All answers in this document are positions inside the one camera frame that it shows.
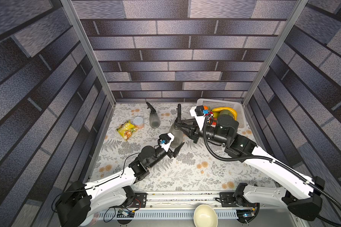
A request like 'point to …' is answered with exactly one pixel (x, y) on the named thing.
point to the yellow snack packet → (126, 129)
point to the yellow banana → (233, 111)
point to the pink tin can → (138, 121)
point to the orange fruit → (205, 108)
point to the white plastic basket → (214, 103)
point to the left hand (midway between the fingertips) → (177, 137)
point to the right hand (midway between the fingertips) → (177, 123)
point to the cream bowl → (205, 215)
